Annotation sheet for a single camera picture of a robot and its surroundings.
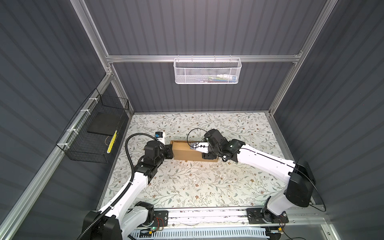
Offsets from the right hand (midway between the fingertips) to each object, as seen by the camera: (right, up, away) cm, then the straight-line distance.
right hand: (205, 145), depth 82 cm
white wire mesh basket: (+4, +57, +42) cm, 71 cm away
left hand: (-19, 0, +1) cm, 19 cm away
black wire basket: (-57, +6, -10) cm, 58 cm away
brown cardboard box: (-13, -4, +1) cm, 14 cm away
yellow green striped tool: (-45, +5, -11) cm, 47 cm away
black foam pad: (-54, +12, -3) cm, 55 cm away
